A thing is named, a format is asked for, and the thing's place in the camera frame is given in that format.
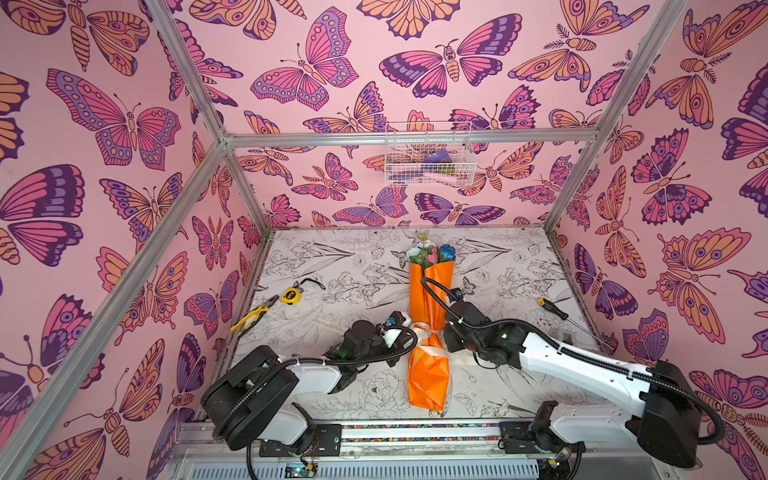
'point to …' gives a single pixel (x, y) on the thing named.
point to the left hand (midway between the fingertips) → (413, 332)
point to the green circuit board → (298, 471)
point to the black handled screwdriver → (564, 315)
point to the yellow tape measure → (292, 295)
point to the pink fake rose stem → (433, 257)
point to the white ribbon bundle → (422, 328)
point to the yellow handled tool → (253, 318)
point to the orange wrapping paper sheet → (431, 287)
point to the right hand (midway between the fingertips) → (448, 325)
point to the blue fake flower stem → (446, 253)
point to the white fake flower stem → (418, 254)
